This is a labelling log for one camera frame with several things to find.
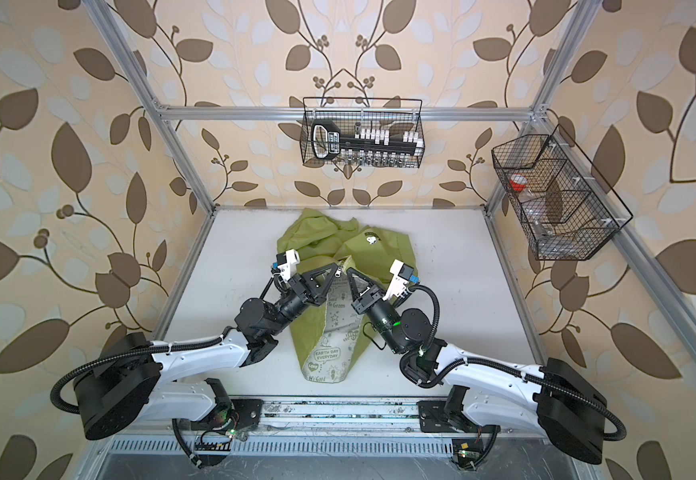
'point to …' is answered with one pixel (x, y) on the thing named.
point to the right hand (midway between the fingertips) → (347, 275)
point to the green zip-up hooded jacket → (331, 337)
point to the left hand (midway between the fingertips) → (337, 270)
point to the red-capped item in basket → (518, 182)
